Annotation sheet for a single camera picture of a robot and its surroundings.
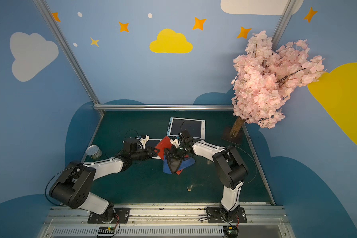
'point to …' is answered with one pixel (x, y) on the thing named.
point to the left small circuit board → (106, 230)
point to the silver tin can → (93, 151)
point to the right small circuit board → (231, 231)
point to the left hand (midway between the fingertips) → (160, 149)
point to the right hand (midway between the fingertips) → (168, 157)
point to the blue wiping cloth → (184, 163)
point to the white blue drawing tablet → (196, 127)
